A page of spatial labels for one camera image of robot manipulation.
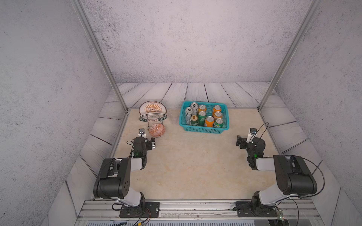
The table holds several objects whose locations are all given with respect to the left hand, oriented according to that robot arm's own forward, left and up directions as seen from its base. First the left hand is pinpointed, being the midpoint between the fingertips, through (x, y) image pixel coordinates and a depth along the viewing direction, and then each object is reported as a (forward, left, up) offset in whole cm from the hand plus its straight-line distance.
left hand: (146, 137), depth 94 cm
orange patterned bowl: (+9, -5, -5) cm, 12 cm away
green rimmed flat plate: (+13, -3, +6) cm, 14 cm away
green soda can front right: (+8, -49, +3) cm, 50 cm away
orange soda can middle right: (+15, -49, +5) cm, 51 cm away
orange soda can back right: (+22, -50, +4) cm, 55 cm away
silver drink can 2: (+22, -33, +7) cm, 40 cm away
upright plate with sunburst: (+20, -3, +8) cm, 22 cm away
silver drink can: (+17, -29, +6) cm, 34 cm away
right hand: (-1, -66, +2) cm, 66 cm away
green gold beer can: (+11, -32, +4) cm, 34 cm away
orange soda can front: (+10, -43, +4) cm, 44 cm away
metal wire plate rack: (+13, +1, -5) cm, 14 cm away
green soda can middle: (+14, -38, +4) cm, 41 cm away
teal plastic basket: (+20, -44, +1) cm, 49 cm away
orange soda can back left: (+23, -39, +4) cm, 45 cm away
